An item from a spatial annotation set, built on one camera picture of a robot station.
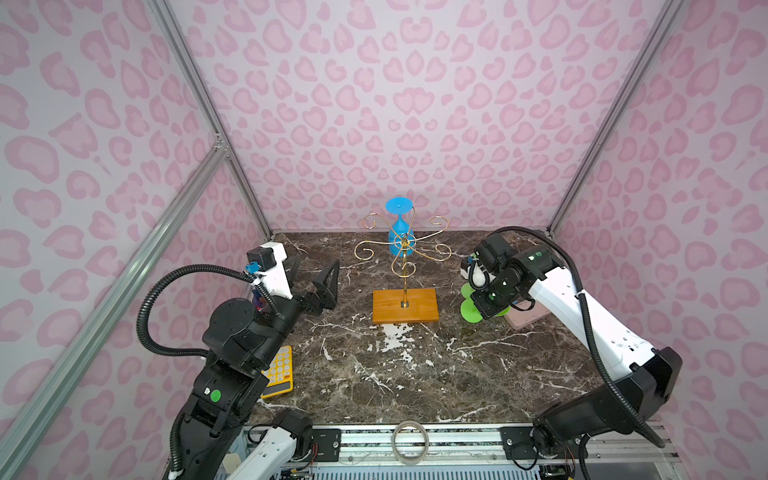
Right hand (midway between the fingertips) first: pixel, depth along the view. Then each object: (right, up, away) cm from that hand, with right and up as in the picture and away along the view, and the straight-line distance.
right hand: (482, 305), depth 75 cm
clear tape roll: (-16, -35, -4) cm, 39 cm away
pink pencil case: (+16, -6, +15) cm, 23 cm away
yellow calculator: (-54, -21, +9) cm, 59 cm away
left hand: (-36, +13, -20) cm, 43 cm away
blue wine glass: (-20, +17, +5) cm, 27 cm away
